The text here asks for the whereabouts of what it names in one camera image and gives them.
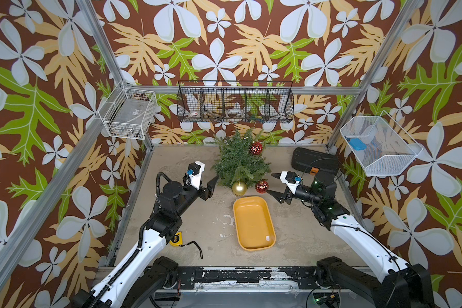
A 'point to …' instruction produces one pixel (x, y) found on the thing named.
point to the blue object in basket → (357, 144)
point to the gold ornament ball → (239, 188)
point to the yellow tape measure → (177, 239)
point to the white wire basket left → (128, 111)
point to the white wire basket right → (389, 149)
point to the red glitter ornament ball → (261, 186)
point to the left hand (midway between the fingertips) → (210, 170)
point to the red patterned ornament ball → (256, 148)
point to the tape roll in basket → (235, 113)
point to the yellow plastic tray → (254, 225)
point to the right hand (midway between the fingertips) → (270, 181)
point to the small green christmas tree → (235, 162)
